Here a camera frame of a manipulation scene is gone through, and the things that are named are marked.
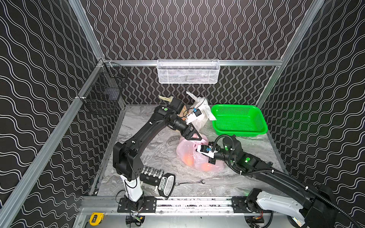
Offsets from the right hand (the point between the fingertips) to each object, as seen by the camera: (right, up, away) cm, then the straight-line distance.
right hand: (198, 146), depth 74 cm
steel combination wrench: (-11, -23, +8) cm, 27 cm away
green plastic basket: (+35, +14, +37) cm, 52 cm away
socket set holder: (-18, -22, +7) cm, 29 cm away
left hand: (+2, +5, -3) cm, 6 cm away
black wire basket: (-63, +35, +26) cm, 76 cm away
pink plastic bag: (-6, -5, +8) cm, 11 cm away
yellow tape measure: (-50, -35, -4) cm, 61 cm away
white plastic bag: (+8, +18, +22) cm, 29 cm away
